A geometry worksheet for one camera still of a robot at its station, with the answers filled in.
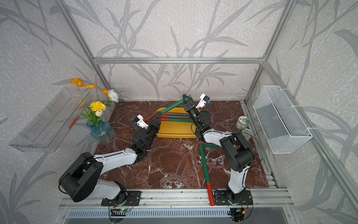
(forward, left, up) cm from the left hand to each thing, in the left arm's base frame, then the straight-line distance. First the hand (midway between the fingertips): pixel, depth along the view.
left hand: (161, 113), depth 79 cm
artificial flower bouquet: (0, +35, +4) cm, 35 cm away
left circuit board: (-43, +17, -25) cm, 53 cm away
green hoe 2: (-39, -28, -23) cm, 53 cm away
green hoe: (-1, +3, +2) cm, 4 cm away
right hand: (+7, -12, +8) cm, 16 cm away
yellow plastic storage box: (+7, -9, -28) cm, 30 cm away
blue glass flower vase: (-4, +39, -15) cm, 42 cm away
